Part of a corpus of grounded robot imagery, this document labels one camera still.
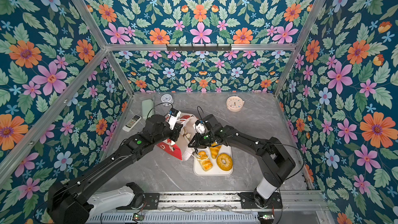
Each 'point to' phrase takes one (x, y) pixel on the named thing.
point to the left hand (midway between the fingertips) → (184, 122)
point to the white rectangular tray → (215, 170)
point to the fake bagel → (227, 165)
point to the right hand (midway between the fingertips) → (189, 144)
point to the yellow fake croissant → (214, 150)
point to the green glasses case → (147, 105)
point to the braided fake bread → (205, 164)
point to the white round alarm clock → (166, 98)
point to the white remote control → (131, 123)
